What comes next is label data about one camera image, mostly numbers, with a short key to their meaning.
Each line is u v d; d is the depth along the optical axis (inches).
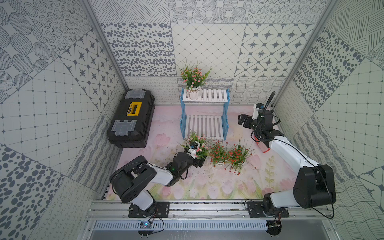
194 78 30.2
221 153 31.2
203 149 28.9
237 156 30.8
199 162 30.6
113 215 28.9
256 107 30.5
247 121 30.7
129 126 33.8
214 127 41.5
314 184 16.5
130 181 17.7
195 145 28.8
